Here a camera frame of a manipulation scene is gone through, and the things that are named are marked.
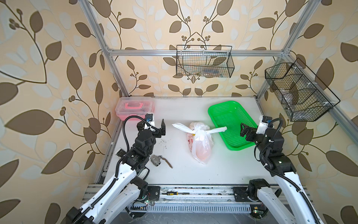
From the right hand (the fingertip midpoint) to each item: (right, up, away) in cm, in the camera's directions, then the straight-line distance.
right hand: (249, 126), depth 74 cm
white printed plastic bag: (-26, -8, +4) cm, 28 cm away
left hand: (-52, +4, -1) cm, 53 cm away
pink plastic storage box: (-69, +12, +26) cm, 74 cm away
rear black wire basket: (-21, +43, +22) cm, 53 cm away
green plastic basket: (+1, +5, +34) cm, 34 cm away
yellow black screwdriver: (-40, -37, 0) cm, 54 cm away
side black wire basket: (+29, +16, -1) cm, 33 cm away
